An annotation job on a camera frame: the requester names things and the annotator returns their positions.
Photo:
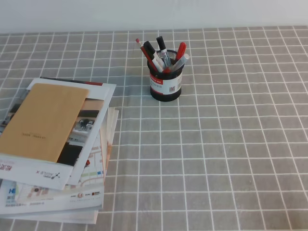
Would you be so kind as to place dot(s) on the red pencil with eraser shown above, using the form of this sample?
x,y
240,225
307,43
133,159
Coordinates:
x,y
146,54

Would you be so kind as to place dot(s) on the black mesh pen holder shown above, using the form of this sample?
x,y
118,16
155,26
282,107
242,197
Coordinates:
x,y
165,87

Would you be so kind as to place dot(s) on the silver grey pen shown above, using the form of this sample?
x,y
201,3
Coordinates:
x,y
182,61

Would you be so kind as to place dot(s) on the red pen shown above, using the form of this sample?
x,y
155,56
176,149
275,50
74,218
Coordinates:
x,y
181,51

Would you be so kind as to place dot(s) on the black capped grey marker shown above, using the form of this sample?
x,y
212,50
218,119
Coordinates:
x,y
163,51

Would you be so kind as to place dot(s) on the black capped white marker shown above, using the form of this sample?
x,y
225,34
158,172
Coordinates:
x,y
150,51

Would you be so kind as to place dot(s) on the map printed magazine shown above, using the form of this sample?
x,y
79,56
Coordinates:
x,y
97,162

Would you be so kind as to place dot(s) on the grey checkered tablecloth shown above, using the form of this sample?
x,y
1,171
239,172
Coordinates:
x,y
229,154

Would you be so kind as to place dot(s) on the white Agilex brochure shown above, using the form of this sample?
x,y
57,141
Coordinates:
x,y
73,157

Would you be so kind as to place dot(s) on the tan kraft notebook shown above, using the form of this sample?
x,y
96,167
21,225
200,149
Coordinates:
x,y
40,127

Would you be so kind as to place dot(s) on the bottom white magazine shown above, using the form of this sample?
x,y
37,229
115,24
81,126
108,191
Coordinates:
x,y
80,205

